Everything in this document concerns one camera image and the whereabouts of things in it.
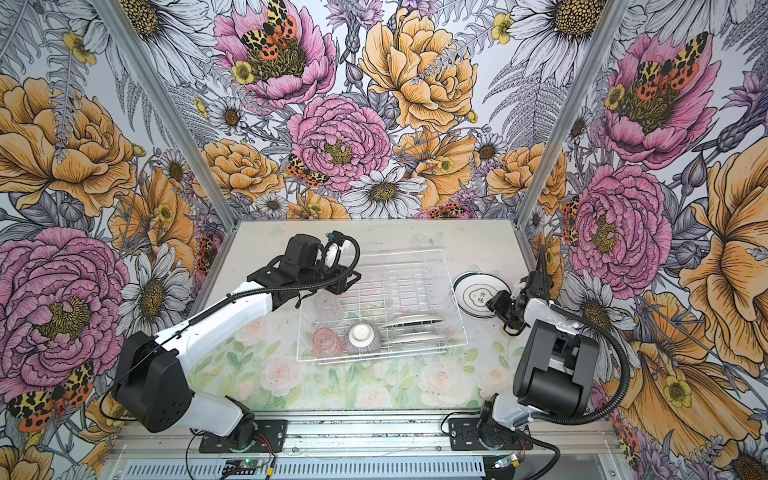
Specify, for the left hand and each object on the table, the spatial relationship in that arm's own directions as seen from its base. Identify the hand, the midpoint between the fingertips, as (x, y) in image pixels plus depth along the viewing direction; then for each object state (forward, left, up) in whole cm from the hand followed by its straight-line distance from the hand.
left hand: (353, 282), depth 82 cm
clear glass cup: (-4, +7, -7) cm, 11 cm away
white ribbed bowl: (-11, -3, -11) cm, 16 cm away
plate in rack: (-13, -17, -5) cm, 22 cm away
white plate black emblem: (+7, -37, -16) cm, 41 cm away
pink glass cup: (-11, +8, -13) cm, 19 cm away
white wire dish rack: (+3, -15, -18) cm, 23 cm away
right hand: (-3, -40, -13) cm, 43 cm away
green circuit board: (-39, +25, -18) cm, 49 cm away
